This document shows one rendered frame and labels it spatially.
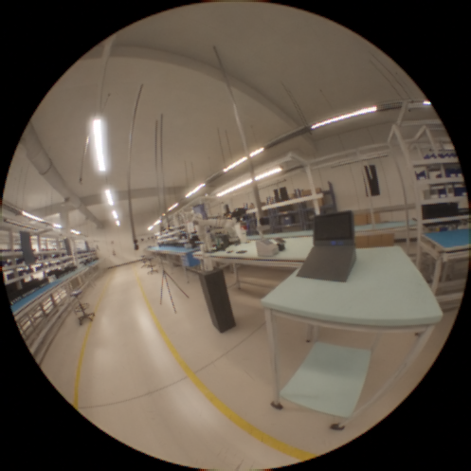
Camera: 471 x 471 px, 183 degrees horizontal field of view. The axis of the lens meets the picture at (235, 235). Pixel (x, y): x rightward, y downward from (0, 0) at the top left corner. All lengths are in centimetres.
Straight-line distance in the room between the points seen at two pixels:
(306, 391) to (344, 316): 79
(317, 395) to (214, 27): 350
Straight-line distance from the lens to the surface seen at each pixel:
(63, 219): 759
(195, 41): 258
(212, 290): 173
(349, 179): 537
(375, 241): 442
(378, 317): 40
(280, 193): 345
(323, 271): 59
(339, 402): 111
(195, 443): 143
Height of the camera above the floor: 133
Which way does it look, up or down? 4 degrees down
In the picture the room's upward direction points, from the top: 11 degrees counter-clockwise
